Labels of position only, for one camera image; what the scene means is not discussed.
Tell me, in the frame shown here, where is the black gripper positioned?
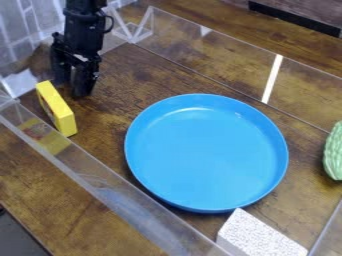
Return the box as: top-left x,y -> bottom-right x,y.
51,0 -> 107,98

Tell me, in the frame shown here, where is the yellow block with label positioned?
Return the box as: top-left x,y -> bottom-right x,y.
36,80 -> 78,137

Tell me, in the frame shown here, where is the blue round tray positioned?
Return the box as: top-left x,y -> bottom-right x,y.
125,94 -> 289,213

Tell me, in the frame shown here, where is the white speckled foam block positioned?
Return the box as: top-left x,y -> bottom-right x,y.
217,208 -> 308,256

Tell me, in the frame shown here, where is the black bar on table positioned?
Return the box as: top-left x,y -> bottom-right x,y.
248,0 -> 342,38

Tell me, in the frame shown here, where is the green textured object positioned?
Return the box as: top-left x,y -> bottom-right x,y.
324,121 -> 342,181

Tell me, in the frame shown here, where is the clear acrylic enclosure wall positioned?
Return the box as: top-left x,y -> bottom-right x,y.
0,2 -> 342,256

